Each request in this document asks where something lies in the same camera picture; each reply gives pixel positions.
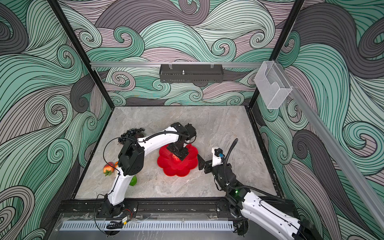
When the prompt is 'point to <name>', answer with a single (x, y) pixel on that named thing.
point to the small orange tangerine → (116, 164)
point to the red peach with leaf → (108, 169)
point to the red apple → (176, 158)
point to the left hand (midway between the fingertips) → (178, 154)
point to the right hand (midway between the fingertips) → (206, 153)
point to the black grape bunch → (129, 133)
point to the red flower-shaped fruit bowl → (172, 166)
